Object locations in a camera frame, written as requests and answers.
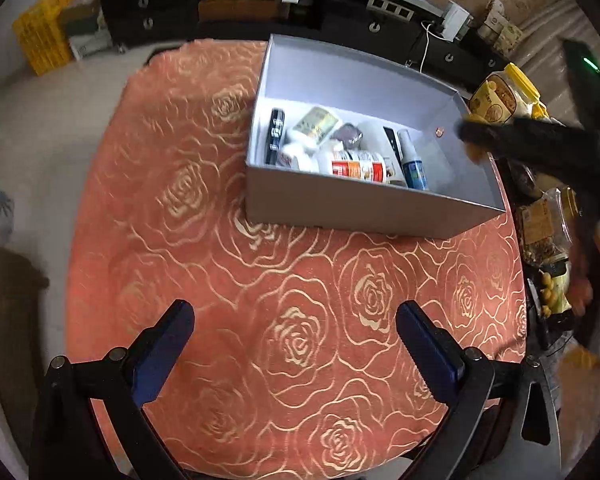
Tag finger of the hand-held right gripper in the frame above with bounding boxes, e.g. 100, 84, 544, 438
456, 117, 600, 161

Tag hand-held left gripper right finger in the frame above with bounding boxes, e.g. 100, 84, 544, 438
396, 301, 563, 480

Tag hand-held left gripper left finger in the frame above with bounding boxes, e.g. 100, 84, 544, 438
27, 300, 196, 480

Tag blue label spray bottle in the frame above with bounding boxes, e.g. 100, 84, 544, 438
396, 129, 430, 192

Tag grey cardboard box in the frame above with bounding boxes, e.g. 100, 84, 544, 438
245, 34, 507, 240

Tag white pill bottle red label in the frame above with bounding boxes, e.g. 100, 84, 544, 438
317, 147, 398, 186

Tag white green packet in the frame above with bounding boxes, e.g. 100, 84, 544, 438
292, 106, 342, 147

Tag black remote control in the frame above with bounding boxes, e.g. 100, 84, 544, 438
264, 107, 287, 166

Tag yellow lid clear jar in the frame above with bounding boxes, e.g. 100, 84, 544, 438
467, 62, 548, 126

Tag floral paper bag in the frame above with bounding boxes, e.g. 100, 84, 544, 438
477, 0, 527, 56

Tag light curtain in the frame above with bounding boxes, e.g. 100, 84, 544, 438
517, 0, 581, 81

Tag red rose pattern tablecloth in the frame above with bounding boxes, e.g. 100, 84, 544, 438
65, 39, 528, 473

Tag white box device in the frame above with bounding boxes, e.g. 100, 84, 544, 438
440, 1, 473, 41

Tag dark brown small object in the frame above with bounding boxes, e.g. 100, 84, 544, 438
332, 123, 365, 150

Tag white socket panel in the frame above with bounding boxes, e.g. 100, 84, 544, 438
367, 0, 416, 21

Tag black TV cabinet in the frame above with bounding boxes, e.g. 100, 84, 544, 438
99, 0, 511, 81

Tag yellow plastic crates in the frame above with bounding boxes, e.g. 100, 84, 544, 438
12, 0, 76, 76

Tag white cable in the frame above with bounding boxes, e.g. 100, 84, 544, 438
405, 21, 443, 68

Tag string of yellow gourds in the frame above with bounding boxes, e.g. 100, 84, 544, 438
537, 267, 573, 318

